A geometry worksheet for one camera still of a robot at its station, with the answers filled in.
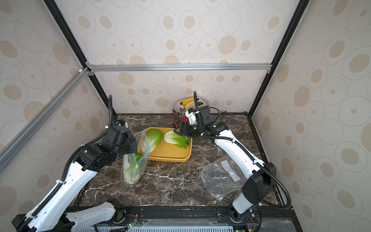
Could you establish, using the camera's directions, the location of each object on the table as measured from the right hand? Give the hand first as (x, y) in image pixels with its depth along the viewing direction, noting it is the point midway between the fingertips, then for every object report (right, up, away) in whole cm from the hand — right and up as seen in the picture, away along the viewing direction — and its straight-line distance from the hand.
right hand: (183, 130), depth 76 cm
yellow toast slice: (+3, +18, +23) cm, 29 cm away
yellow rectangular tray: (-14, -15, +22) cm, 30 cm away
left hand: (-21, -5, -7) cm, 23 cm away
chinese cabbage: (-7, -6, +20) cm, 22 cm away
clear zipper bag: (+23, -27, +7) cm, 36 cm away
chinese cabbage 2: (-21, -8, +14) cm, 26 cm away
